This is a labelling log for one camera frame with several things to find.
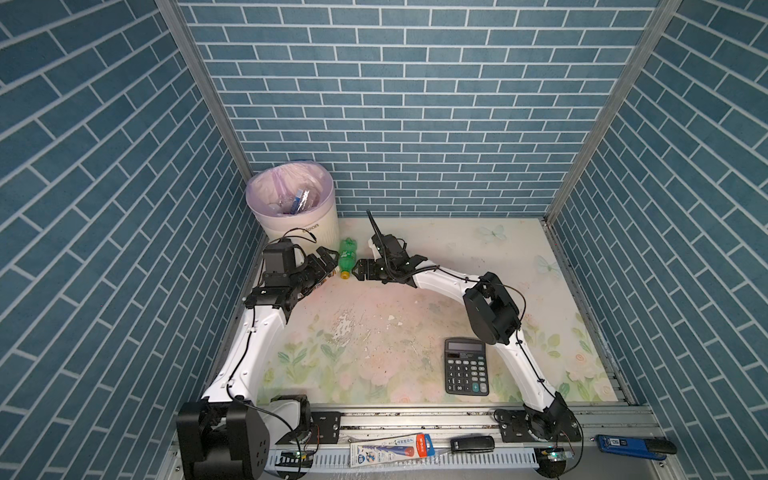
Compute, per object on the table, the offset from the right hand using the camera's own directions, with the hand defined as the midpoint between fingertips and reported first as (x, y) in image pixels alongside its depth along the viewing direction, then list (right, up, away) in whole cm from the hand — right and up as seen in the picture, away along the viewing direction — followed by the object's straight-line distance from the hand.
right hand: (357, 268), depth 97 cm
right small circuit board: (+52, -43, -26) cm, 72 cm away
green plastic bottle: (-4, +3, +5) cm, 7 cm away
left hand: (-5, +4, -16) cm, 17 cm away
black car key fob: (+31, -39, -28) cm, 57 cm away
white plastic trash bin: (-8, +10, -25) cm, 28 cm away
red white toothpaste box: (+12, -40, -28) cm, 50 cm away
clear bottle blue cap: (-19, +22, -1) cm, 29 cm away
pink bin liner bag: (-24, +26, +5) cm, 35 cm away
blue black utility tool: (+72, -39, -29) cm, 87 cm away
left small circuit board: (-13, -45, -25) cm, 53 cm away
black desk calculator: (+33, -26, -15) cm, 44 cm away
